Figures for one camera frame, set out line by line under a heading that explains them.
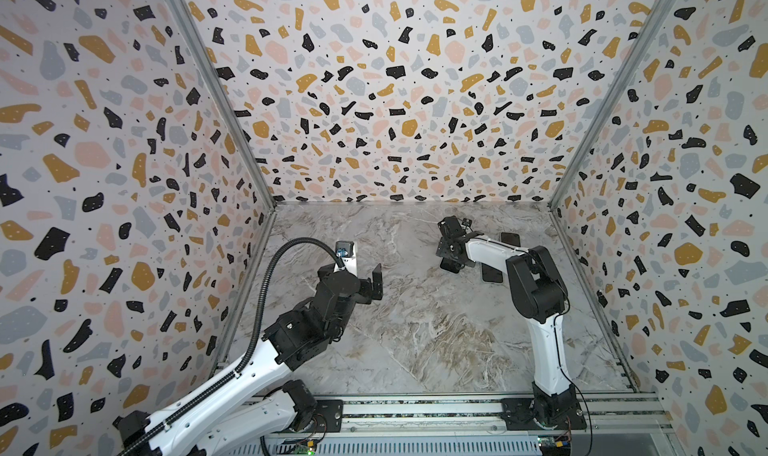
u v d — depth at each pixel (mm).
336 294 476
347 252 583
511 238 1103
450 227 856
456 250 801
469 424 732
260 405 578
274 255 468
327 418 735
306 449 702
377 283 652
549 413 654
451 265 1017
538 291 585
